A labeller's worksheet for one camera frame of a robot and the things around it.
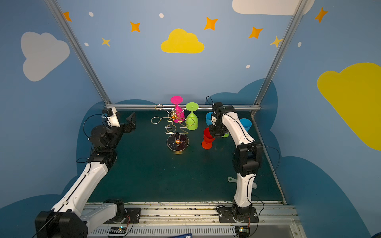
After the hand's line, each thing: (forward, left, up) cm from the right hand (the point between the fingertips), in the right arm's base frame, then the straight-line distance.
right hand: (216, 134), depth 90 cm
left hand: (-5, +48, +21) cm, 53 cm away
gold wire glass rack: (+2, +25, -12) cm, 28 cm away
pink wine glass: (+1, +22, +14) cm, 26 cm away
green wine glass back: (+4, +15, +6) cm, 17 cm away
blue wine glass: (+12, +4, 0) cm, 13 cm away
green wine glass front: (-16, -1, +20) cm, 26 cm away
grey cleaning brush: (-23, -9, -14) cm, 28 cm away
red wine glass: (+2, +4, -14) cm, 15 cm away
